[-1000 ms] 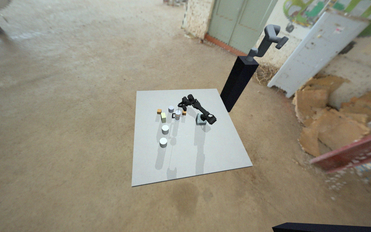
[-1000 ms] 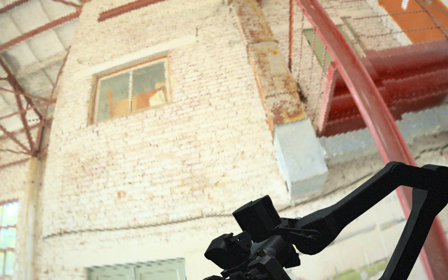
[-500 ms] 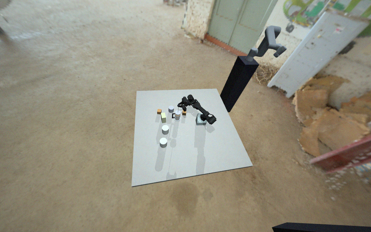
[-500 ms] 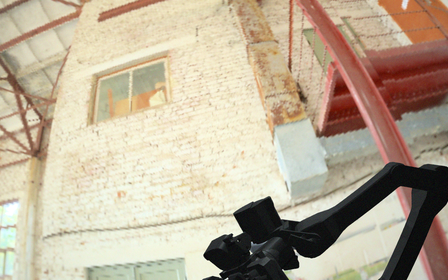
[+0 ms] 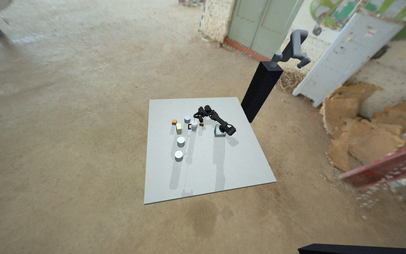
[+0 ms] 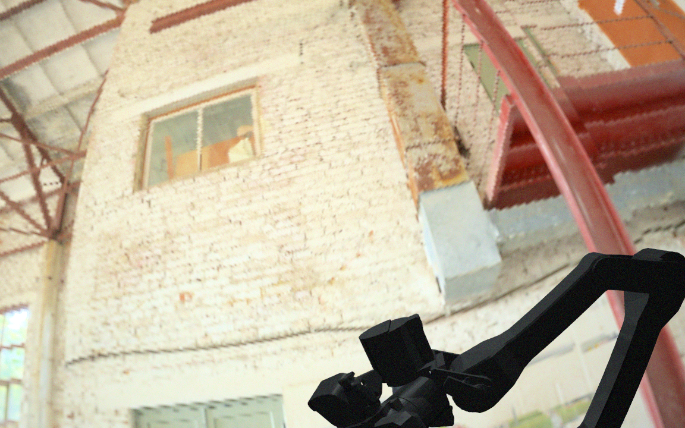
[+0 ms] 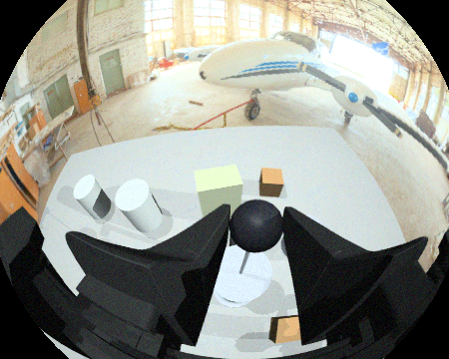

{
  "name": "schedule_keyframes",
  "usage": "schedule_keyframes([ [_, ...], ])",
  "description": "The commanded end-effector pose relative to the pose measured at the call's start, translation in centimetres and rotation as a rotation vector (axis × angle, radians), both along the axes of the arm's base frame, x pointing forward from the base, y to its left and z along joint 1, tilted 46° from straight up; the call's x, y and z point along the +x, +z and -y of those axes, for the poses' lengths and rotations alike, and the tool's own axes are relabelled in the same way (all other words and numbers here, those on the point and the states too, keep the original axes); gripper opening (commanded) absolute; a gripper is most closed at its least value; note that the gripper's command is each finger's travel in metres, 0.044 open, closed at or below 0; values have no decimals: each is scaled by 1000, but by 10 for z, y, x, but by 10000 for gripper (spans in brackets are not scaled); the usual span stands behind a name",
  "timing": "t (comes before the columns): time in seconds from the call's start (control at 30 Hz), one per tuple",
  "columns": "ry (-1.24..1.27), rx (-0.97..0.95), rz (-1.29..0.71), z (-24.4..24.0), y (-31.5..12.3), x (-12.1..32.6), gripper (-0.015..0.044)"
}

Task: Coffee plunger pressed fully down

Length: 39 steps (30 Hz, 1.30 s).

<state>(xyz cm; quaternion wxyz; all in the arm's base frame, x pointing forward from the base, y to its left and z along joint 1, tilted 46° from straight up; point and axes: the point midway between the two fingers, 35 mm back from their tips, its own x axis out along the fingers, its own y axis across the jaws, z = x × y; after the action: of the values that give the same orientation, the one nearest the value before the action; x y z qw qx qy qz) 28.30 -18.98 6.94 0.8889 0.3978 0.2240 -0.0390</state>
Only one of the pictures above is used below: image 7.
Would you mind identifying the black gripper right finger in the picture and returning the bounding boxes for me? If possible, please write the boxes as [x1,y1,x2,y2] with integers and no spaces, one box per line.
[283,207,428,346]

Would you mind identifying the small orange block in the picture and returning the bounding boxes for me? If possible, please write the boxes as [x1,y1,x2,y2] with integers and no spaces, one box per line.
[259,167,283,198]
[268,315,301,343]

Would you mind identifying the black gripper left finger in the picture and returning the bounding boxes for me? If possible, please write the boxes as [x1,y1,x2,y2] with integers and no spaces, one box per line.
[65,203,229,347]

